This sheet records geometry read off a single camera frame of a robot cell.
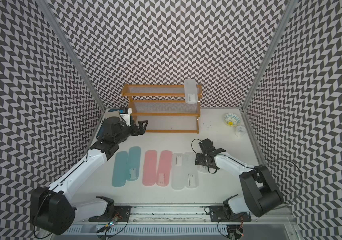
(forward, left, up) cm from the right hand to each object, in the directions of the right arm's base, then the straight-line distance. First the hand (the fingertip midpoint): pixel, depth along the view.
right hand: (205, 164), depth 89 cm
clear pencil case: (-7, +16, -1) cm, 18 cm away
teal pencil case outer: (-4, +50, +3) cm, 50 cm away
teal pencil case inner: (+1, +44, 0) cm, 44 cm away
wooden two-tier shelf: (+50, +30, -3) cm, 58 cm away
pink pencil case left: (-1, +33, 0) cm, 33 cm away
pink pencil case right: (-3, +24, 0) cm, 25 cm away
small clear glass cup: (+21, -26, +4) cm, 34 cm away
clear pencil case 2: (-3, +9, -2) cm, 9 cm away
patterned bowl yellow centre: (+33, -23, +2) cm, 40 cm away
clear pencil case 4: (+36, +8, +28) cm, 46 cm away
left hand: (+14, +36, +24) cm, 45 cm away
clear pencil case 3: (-3, +2, +1) cm, 4 cm away
